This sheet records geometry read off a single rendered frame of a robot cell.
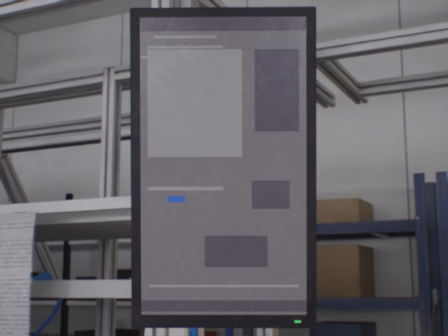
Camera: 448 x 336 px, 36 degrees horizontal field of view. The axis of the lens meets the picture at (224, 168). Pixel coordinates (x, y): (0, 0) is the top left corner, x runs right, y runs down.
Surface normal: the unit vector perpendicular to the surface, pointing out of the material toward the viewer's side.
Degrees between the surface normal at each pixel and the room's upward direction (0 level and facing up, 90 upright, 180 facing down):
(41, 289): 90
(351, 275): 90
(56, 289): 90
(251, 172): 101
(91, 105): 90
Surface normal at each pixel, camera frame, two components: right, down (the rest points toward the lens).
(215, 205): -0.01, 0.02
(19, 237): -0.44, -0.21
